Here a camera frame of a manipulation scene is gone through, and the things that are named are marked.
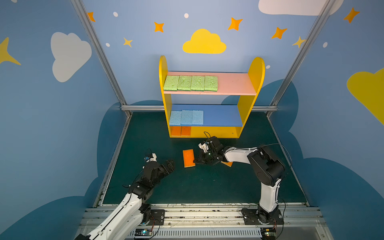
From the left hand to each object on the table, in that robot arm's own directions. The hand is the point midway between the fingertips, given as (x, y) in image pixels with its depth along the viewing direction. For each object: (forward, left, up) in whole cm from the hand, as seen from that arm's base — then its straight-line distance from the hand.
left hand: (168, 163), depth 84 cm
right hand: (+5, -15, -5) cm, 16 cm away
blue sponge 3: (+31, -17, +6) cm, 36 cm away
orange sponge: (+27, -2, -4) cm, 27 cm away
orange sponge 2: (+30, -8, -8) cm, 32 cm away
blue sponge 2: (+31, -9, +7) cm, 33 cm away
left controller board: (-32, +10, -9) cm, 34 cm away
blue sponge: (+30, -2, +6) cm, 30 cm away
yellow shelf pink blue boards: (+39, -36, +5) cm, 54 cm away
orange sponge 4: (+4, -37, -8) cm, 38 cm away
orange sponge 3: (+7, -11, -6) cm, 15 cm away
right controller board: (-31, -51, -10) cm, 61 cm away
